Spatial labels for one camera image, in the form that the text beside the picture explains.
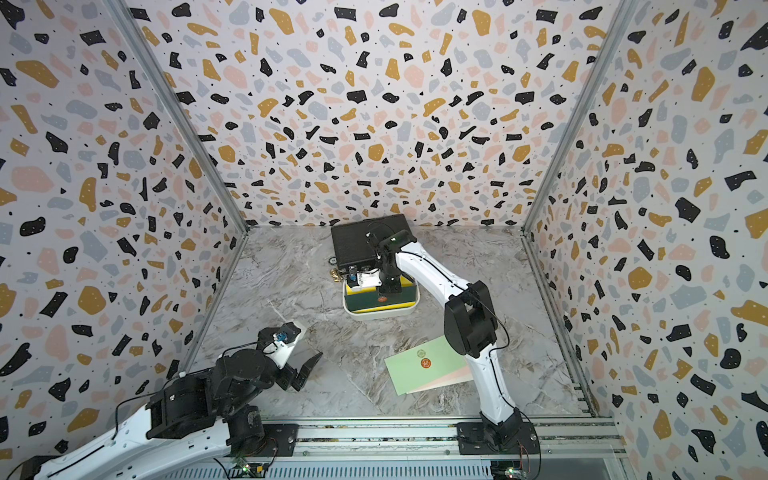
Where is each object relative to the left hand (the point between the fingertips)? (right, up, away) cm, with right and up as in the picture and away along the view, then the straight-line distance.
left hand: (309, 342), depth 69 cm
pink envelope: (+39, -14, +17) cm, 44 cm away
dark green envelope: (+7, +5, +24) cm, 25 cm away
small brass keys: (-2, +13, +37) cm, 40 cm away
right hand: (+16, +10, +23) cm, 30 cm away
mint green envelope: (+28, -11, +18) cm, 35 cm away
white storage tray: (+15, +1, +26) cm, 30 cm away
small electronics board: (-15, -30, +2) cm, 33 cm away
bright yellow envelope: (+23, +12, +15) cm, 30 cm away
